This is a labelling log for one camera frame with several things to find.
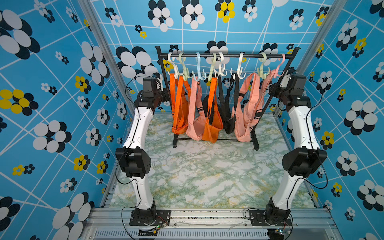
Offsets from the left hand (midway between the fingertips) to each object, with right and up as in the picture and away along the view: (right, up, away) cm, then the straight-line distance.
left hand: (171, 89), depth 84 cm
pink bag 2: (+43, -9, -3) cm, 44 cm away
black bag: (+37, -7, +21) cm, 43 cm away
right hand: (+57, +2, -1) cm, 58 cm away
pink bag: (+13, -14, +25) cm, 32 cm away
